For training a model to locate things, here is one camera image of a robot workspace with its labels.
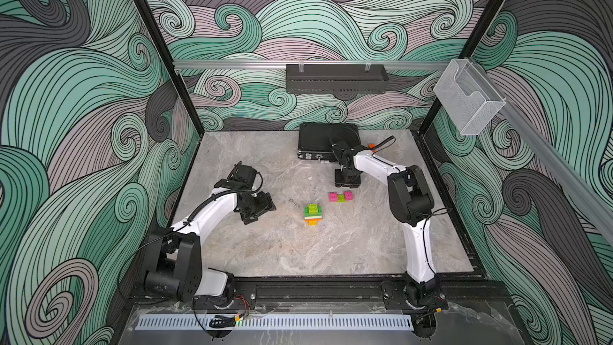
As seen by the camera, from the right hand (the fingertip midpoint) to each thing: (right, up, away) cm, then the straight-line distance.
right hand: (340, 185), depth 100 cm
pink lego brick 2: (+3, -3, -4) cm, 6 cm away
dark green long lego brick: (-11, -7, -18) cm, 22 cm away
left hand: (-29, -6, -15) cm, 33 cm away
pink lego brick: (-4, -4, -5) cm, 7 cm away
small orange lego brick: (+7, +17, -21) cm, 28 cm away
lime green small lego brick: (-13, -5, -18) cm, 23 cm away
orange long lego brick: (-12, -10, -14) cm, 22 cm away
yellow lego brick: (-12, -13, -10) cm, 21 cm away
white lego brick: (-14, -9, -16) cm, 23 cm away
